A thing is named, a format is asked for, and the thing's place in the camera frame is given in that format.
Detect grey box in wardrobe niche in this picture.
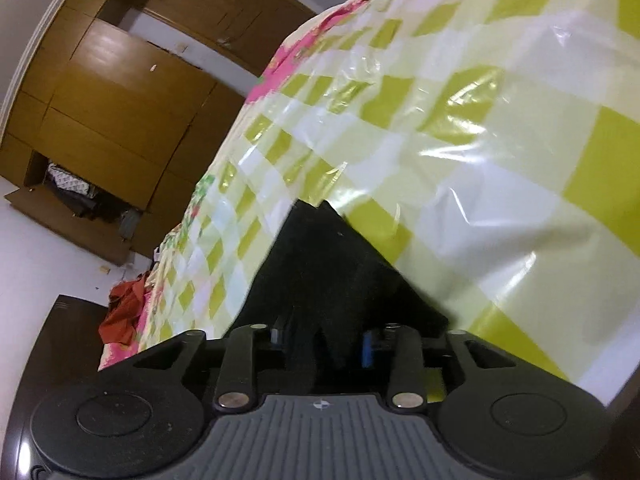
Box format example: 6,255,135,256
46,161,97,197

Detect red-orange crumpled cloth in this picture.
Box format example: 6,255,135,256
98,280,151,347

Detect brown wooden door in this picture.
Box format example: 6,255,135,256
142,0,323,97

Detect dark wooden headboard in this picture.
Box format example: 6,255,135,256
0,294,113,480

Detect checkered plastic-covered bedspread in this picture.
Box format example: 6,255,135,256
97,0,640,407

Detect black pants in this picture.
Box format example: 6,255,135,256
227,199,451,397

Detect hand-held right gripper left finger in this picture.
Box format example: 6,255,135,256
131,324,287,412

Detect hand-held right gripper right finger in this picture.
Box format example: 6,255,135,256
361,324,516,410

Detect brown wooden wardrobe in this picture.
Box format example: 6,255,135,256
0,0,247,267

